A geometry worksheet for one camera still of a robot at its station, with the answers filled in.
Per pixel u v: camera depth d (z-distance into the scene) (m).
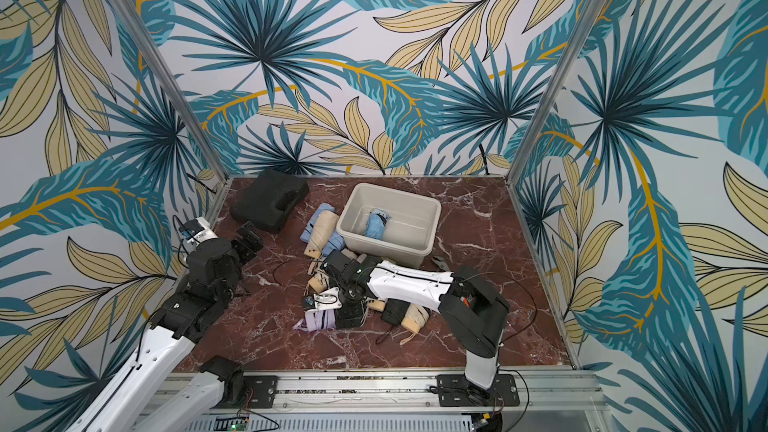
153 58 0.84
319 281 0.90
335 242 0.97
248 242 0.65
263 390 0.74
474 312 0.46
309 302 0.69
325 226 0.98
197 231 0.60
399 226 1.03
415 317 0.83
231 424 0.72
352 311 0.73
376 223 1.00
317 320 0.82
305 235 1.00
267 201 1.03
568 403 0.73
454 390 0.72
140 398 0.44
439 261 0.97
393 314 0.84
